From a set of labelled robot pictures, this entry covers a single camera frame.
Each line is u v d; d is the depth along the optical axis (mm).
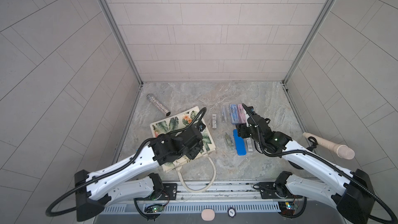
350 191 394
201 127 601
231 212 666
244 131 695
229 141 866
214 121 937
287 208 680
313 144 692
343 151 540
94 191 378
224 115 987
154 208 656
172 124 843
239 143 849
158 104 991
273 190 711
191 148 525
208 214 645
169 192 710
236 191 724
